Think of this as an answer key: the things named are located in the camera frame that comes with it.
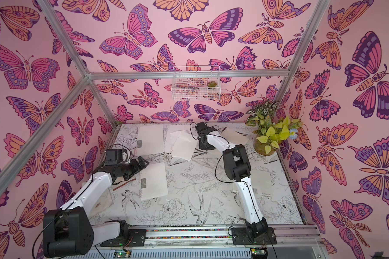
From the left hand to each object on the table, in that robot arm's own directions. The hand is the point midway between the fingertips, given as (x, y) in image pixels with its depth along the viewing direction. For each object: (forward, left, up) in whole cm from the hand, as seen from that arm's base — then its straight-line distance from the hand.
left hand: (144, 164), depth 88 cm
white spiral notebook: (+26, +5, -11) cm, 29 cm away
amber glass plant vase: (+17, -69, -7) cm, 71 cm away
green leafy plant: (+12, -67, +15) cm, 70 cm away
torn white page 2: (+20, -19, -9) cm, 29 cm away
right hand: (+20, -36, -9) cm, 42 cm away
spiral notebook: (-5, -4, -11) cm, 12 cm away
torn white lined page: (+35, -10, -9) cm, 38 cm away
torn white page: (+27, -12, -10) cm, 31 cm away
